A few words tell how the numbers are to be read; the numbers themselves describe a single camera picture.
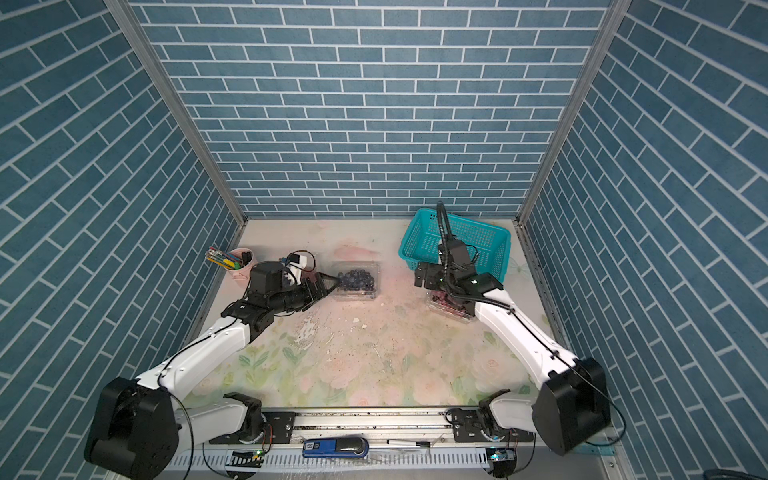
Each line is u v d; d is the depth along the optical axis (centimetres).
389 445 72
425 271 74
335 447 67
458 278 61
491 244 108
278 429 73
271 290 65
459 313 89
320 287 72
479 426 74
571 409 39
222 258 91
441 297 93
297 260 79
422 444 71
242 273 94
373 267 99
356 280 98
